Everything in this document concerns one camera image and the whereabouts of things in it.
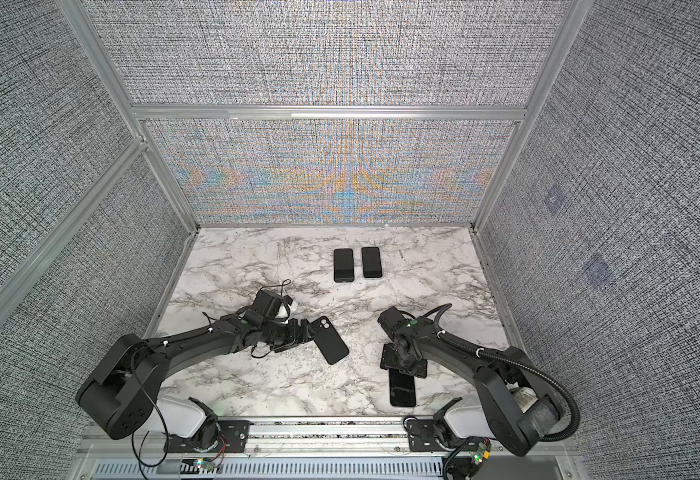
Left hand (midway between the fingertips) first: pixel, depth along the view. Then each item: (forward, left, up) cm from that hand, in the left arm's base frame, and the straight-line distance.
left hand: (311, 340), depth 85 cm
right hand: (-8, -24, -5) cm, 26 cm away
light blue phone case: (+31, -21, -4) cm, 37 cm away
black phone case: (+29, -11, -3) cm, 31 cm away
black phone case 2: (+1, -5, -3) cm, 6 cm away
